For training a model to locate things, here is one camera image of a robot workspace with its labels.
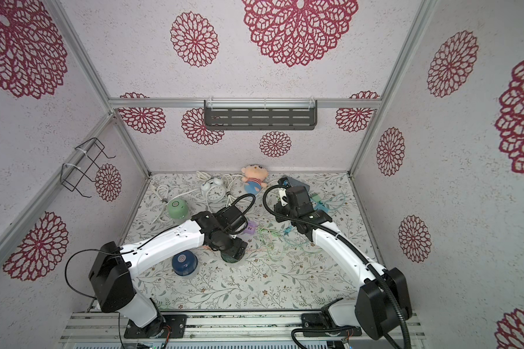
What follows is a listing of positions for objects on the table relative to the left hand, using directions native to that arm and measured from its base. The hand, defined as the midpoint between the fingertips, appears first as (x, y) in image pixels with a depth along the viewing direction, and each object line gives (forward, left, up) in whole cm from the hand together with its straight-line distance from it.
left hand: (233, 251), depth 81 cm
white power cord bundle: (+33, +38, -10) cm, 51 cm away
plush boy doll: (+40, -7, -4) cm, 41 cm away
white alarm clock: (+32, +11, -4) cm, 34 cm away
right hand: (+16, -17, +10) cm, 25 cm away
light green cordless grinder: (+19, +26, -1) cm, 32 cm away
